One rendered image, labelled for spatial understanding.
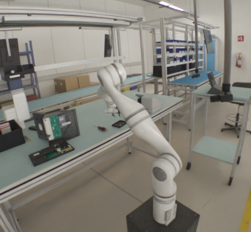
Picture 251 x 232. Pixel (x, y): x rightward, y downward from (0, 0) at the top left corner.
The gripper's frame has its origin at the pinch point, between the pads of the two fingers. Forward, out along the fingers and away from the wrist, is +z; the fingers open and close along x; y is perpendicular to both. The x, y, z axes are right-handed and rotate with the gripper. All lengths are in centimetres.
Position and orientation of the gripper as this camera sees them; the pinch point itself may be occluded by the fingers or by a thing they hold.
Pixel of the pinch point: (117, 117)
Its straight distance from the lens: 129.6
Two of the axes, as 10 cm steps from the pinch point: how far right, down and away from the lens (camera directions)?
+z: 2.0, 4.7, 8.6
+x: -9.8, 0.2, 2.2
